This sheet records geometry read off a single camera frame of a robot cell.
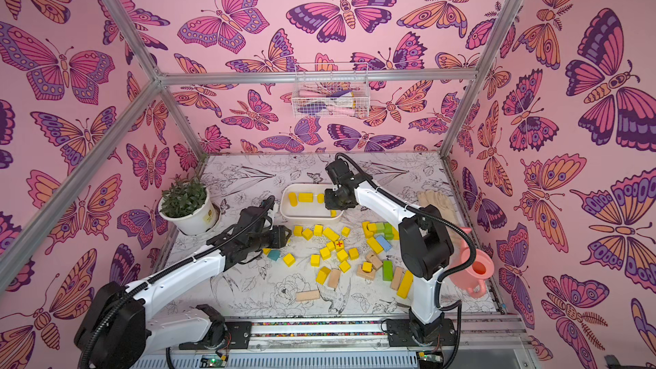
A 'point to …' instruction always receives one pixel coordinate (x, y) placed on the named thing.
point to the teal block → (274, 254)
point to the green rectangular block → (388, 271)
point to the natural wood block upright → (334, 278)
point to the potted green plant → (189, 204)
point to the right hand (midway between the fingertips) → (332, 201)
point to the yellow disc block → (320, 198)
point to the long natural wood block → (308, 295)
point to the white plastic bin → (306, 211)
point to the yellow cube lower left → (289, 260)
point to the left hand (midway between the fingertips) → (289, 230)
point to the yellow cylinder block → (293, 199)
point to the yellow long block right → (405, 285)
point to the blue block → (385, 244)
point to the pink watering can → (472, 279)
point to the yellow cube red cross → (339, 245)
